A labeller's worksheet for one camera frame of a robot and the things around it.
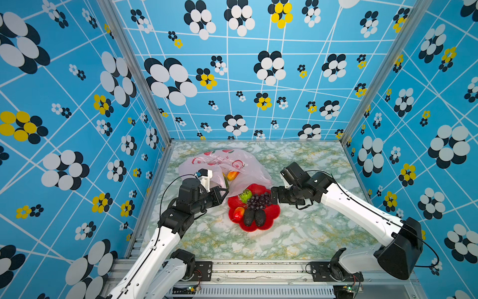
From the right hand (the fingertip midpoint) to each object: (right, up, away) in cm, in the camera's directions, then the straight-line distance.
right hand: (280, 201), depth 78 cm
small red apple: (-18, -7, +6) cm, 20 cm away
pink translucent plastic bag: (-21, +13, +11) cm, 27 cm away
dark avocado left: (-13, -8, +6) cm, 17 cm away
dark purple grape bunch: (-8, -2, +8) cm, 12 cm away
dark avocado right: (-8, -9, +6) cm, 13 cm away
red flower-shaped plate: (-2, -8, +9) cm, 12 cm away
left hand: (-21, +6, -5) cm, 22 cm away
